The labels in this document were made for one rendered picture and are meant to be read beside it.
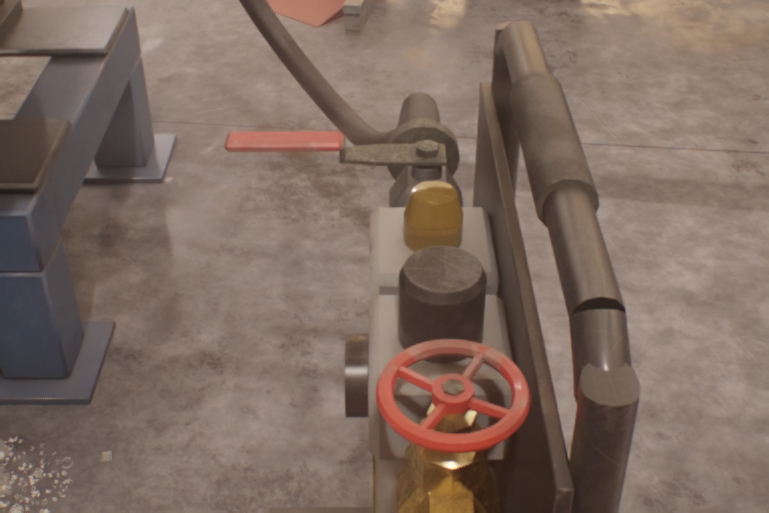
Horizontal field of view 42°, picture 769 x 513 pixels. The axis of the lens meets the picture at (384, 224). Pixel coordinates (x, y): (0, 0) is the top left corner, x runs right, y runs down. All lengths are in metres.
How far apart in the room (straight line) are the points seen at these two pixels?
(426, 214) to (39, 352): 0.71
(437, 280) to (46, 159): 0.72
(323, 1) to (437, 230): 1.63
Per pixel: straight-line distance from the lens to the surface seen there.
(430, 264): 0.55
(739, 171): 1.69
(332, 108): 1.24
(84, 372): 1.26
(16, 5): 1.56
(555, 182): 0.50
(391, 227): 0.66
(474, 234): 0.65
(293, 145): 0.71
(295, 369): 1.24
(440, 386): 0.48
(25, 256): 1.15
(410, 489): 0.52
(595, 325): 0.43
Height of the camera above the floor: 0.84
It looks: 35 degrees down
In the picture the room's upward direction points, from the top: straight up
